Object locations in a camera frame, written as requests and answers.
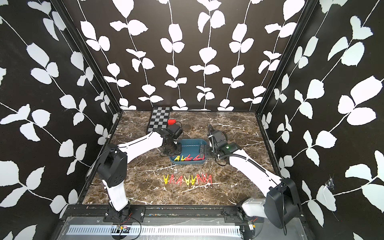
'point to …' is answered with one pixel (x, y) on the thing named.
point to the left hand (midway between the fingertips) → (180, 151)
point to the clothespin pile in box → (188, 158)
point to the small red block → (171, 121)
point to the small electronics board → (122, 229)
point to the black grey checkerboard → (159, 118)
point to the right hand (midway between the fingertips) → (204, 148)
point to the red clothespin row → (180, 179)
